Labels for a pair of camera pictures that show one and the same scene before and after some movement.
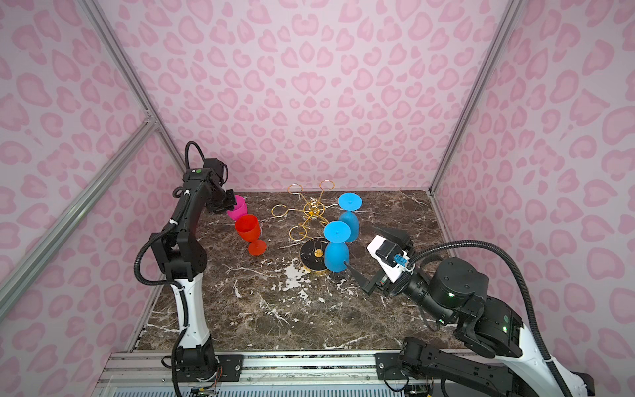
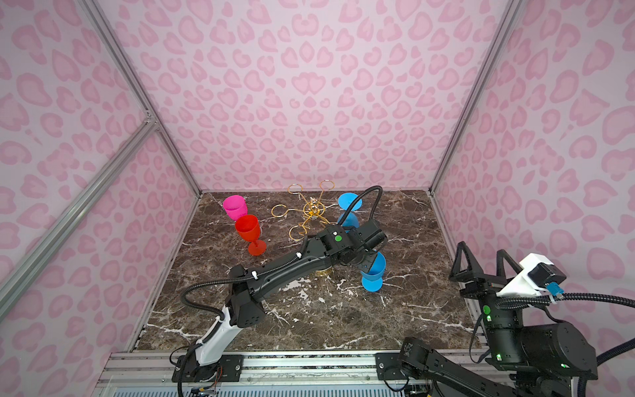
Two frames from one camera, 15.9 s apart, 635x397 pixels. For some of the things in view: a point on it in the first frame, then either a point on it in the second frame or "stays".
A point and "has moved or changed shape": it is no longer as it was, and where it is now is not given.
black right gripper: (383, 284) → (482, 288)
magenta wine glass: (239, 209) stays
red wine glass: (247, 227) stays
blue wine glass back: (350, 202) stays
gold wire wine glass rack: (312, 253) stays
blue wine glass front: (336, 251) has moved or changed shape
